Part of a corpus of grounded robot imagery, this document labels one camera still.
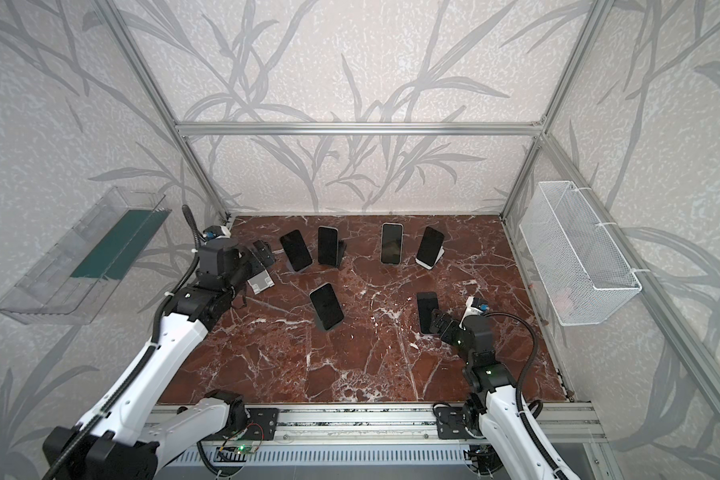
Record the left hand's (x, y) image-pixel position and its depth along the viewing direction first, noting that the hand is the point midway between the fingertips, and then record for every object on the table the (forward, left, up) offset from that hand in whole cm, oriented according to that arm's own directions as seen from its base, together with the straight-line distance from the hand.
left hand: (261, 242), depth 77 cm
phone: (+17, -12, -24) cm, 32 cm away
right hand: (-9, -50, -19) cm, 54 cm away
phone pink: (-2, -47, -28) cm, 55 cm away
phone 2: (+14, -48, -18) cm, 53 cm away
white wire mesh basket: (-13, -73, +9) cm, 75 cm away
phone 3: (-10, -16, -16) cm, 25 cm away
